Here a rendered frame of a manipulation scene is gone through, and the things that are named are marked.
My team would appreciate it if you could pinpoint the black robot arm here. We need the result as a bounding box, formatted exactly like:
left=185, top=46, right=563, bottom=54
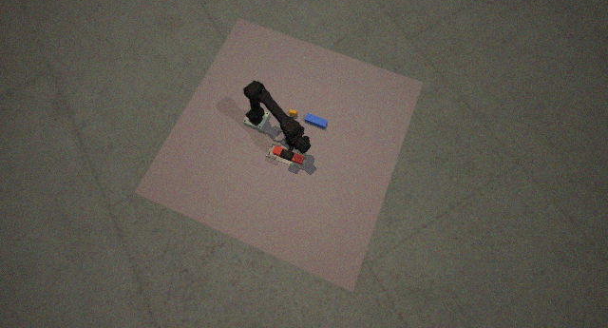
left=243, top=81, right=311, bottom=154

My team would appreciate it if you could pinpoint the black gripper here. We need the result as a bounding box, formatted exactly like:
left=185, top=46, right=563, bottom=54
left=280, top=138, right=295, bottom=161

